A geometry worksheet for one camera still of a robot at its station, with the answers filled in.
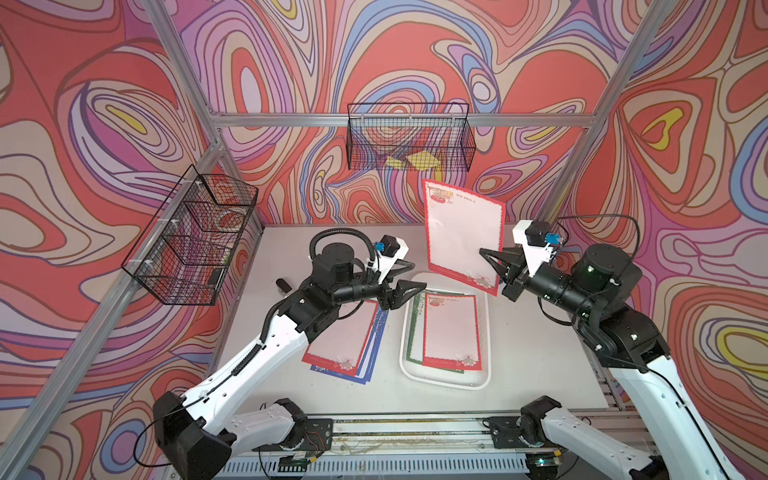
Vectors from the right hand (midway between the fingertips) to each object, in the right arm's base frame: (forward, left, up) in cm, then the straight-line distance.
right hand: (482, 258), depth 57 cm
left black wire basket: (+13, +69, -11) cm, 71 cm away
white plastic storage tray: (-11, -4, -40) cm, 42 cm away
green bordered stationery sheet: (+5, +10, -40) cm, 42 cm away
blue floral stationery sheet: (0, +26, -41) cm, 48 cm away
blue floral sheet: (-6, +25, -40) cm, 48 cm away
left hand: (0, +12, -6) cm, 13 cm away
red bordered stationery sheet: (0, +34, -41) cm, 53 cm away
